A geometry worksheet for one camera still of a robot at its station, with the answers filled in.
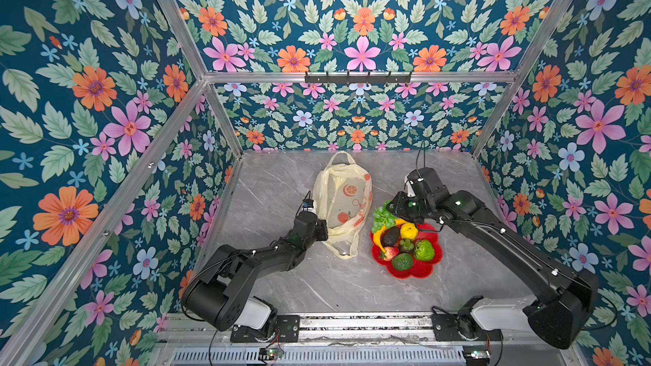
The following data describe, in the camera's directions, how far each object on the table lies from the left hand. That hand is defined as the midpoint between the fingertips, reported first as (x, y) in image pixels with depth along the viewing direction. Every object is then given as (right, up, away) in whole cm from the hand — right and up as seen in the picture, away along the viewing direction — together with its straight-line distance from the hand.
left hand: (328, 215), depth 90 cm
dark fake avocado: (+22, -7, -2) cm, 23 cm away
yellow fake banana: (+17, -7, -4) cm, 19 cm away
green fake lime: (+25, -14, -8) cm, 30 cm away
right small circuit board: (+43, -37, -20) cm, 60 cm away
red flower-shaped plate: (+31, -16, -8) cm, 36 cm away
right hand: (+19, +5, -14) cm, 24 cm away
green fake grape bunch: (+17, +2, -16) cm, 24 cm away
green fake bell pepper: (+32, -10, -8) cm, 35 cm away
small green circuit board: (-15, -36, -20) cm, 44 cm away
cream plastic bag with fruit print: (+5, +6, +15) cm, 17 cm away
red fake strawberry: (+21, -12, -6) cm, 25 cm away
